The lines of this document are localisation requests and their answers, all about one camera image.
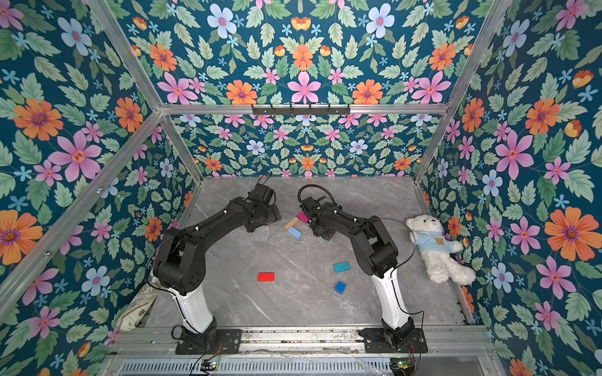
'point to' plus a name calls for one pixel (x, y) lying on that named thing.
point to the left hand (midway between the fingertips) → (273, 217)
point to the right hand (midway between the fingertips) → (321, 229)
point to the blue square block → (340, 287)
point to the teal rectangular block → (341, 267)
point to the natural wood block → (291, 223)
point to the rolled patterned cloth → (135, 312)
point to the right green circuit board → (404, 363)
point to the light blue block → (295, 233)
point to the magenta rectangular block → (302, 216)
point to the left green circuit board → (209, 365)
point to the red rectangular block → (266, 277)
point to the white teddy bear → (428, 233)
